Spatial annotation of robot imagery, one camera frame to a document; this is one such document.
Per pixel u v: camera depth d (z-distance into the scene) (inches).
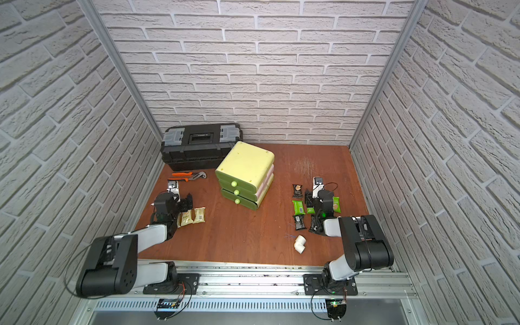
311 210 36.2
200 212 35.6
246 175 31.1
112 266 16.7
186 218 35.2
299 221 34.4
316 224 28.0
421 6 26.8
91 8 27.5
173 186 31.2
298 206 36.5
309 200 31.7
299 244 32.0
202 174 41.7
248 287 29.8
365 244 17.5
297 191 39.3
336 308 27.5
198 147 38.1
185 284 29.1
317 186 31.2
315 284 29.1
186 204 32.7
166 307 28.2
